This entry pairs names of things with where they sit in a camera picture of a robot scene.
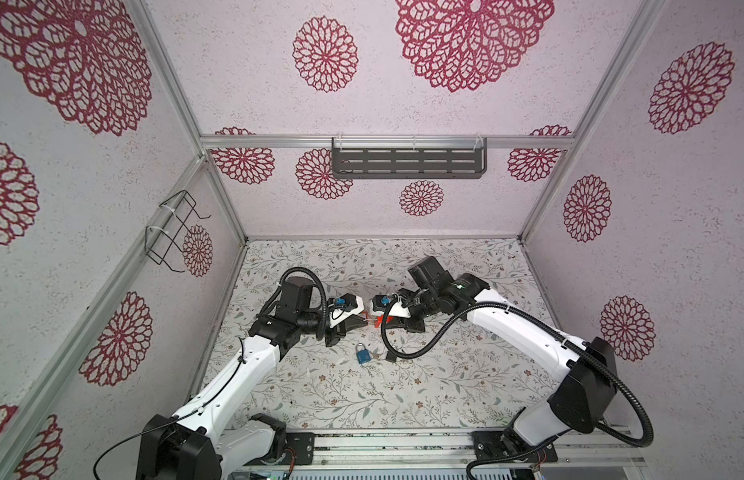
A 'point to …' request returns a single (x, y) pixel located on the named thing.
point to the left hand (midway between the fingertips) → (361, 325)
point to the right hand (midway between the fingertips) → (385, 311)
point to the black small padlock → (391, 357)
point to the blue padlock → (362, 353)
